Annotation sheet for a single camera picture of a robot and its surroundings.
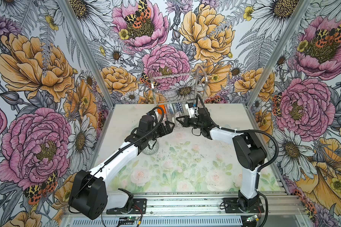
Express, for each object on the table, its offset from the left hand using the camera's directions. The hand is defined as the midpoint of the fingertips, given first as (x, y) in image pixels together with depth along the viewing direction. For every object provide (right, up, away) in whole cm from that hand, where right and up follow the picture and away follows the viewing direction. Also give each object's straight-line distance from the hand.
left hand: (169, 130), depth 82 cm
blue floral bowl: (+1, +14, +21) cm, 25 cm away
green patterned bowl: (-8, -8, -11) cm, 16 cm away
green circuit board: (-20, -44, -10) cm, 49 cm away
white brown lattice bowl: (+3, +4, +11) cm, 12 cm away
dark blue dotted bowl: (+7, +15, +22) cm, 27 cm away
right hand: (+5, +5, +9) cm, 11 cm away
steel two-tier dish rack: (+7, +31, +31) cm, 44 cm away
